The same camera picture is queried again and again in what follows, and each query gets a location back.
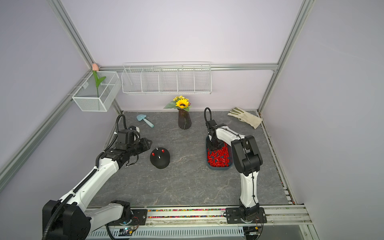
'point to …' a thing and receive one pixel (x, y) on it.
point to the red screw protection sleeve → (153, 154)
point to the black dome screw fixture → (160, 157)
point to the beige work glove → (245, 117)
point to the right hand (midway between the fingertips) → (214, 147)
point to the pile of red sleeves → (219, 157)
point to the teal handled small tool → (140, 117)
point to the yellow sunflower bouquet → (179, 102)
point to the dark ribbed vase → (184, 121)
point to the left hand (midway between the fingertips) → (151, 143)
